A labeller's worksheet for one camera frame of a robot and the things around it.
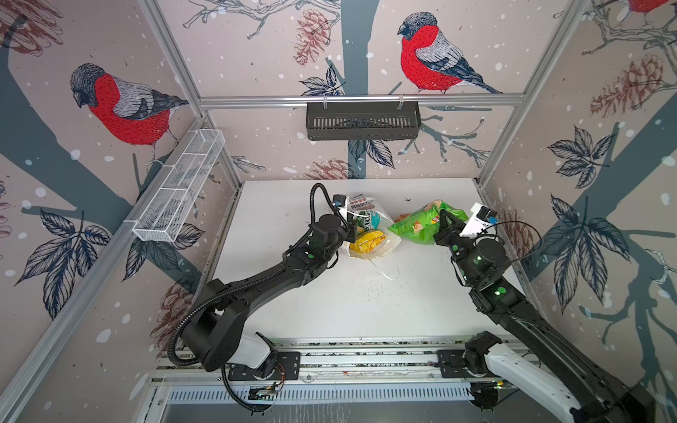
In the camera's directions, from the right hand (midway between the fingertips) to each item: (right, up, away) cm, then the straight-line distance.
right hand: (442, 207), depth 71 cm
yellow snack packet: (-19, -12, +16) cm, 28 cm away
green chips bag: (-6, -5, -1) cm, 8 cm away
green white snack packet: (-18, -5, +25) cm, 31 cm away
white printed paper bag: (-16, -16, +13) cm, 26 cm away
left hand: (-23, -1, +10) cm, 25 cm away
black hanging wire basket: (-22, +35, +33) cm, 52 cm away
